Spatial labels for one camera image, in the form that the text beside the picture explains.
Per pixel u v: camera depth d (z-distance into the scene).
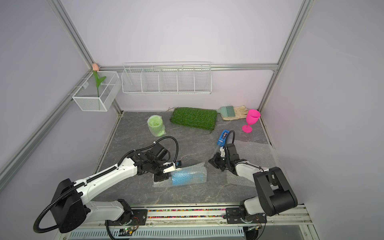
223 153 0.84
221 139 1.00
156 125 0.92
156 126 0.92
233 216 0.73
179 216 0.75
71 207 0.39
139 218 0.73
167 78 0.98
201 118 1.12
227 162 0.69
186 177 0.78
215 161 0.80
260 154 0.96
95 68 0.89
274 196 0.44
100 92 0.90
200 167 0.85
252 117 0.95
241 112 1.19
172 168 0.70
